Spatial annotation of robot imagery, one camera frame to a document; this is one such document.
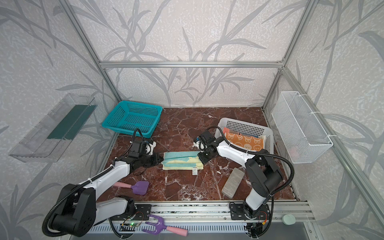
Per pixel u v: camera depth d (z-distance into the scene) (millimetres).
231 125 1021
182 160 869
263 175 451
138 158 682
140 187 824
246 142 937
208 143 694
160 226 702
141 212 733
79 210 404
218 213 752
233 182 806
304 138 608
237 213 734
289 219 706
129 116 1155
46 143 631
